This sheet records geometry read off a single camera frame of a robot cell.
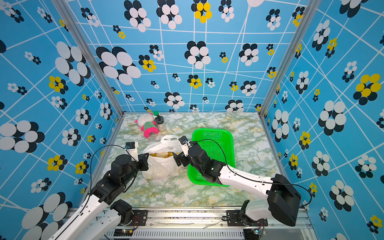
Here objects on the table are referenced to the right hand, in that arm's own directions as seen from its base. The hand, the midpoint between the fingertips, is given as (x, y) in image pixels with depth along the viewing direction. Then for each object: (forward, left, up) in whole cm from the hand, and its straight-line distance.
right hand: (182, 147), depth 77 cm
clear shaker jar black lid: (+27, +19, -10) cm, 34 cm away
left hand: (-3, +16, -1) cm, 17 cm away
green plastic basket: (+17, -25, -14) cm, 34 cm away
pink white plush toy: (+30, +29, -13) cm, 44 cm away
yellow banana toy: (+4, +13, -14) cm, 20 cm away
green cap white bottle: (+36, +23, -11) cm, 45 cm away
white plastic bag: (-7, +10, -9) cm, 15 cm away
